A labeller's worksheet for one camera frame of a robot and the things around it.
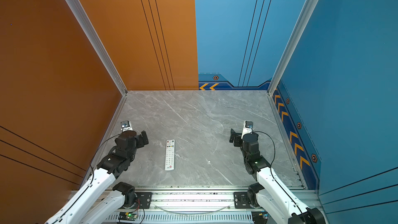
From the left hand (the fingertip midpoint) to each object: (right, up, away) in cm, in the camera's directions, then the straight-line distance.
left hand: (136, 132), depth 80 cm
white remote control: (+16, -15, +5) cm, 23 cm away
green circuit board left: (0, -37, -9) cm, 38 cm away
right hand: (+54, +1, +4) cm, 55 cm away
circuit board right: (+61, -37, -10) cm, 72 cm away
